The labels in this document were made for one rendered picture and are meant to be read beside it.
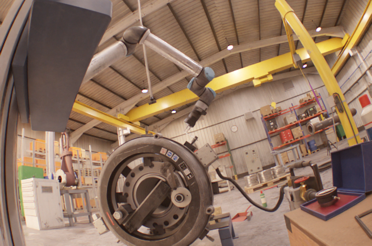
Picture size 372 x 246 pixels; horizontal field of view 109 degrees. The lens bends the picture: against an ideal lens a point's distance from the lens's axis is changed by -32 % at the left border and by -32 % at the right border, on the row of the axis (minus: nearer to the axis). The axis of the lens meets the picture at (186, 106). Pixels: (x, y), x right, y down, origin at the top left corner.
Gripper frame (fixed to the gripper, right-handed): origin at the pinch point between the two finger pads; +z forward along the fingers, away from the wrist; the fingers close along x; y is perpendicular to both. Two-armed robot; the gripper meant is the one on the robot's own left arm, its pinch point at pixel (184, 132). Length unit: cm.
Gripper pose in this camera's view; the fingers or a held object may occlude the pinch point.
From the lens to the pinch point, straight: 137.6
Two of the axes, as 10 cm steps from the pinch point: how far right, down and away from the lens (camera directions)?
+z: -5.8, 8.0, -1.5
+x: -7.1, -5.9, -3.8
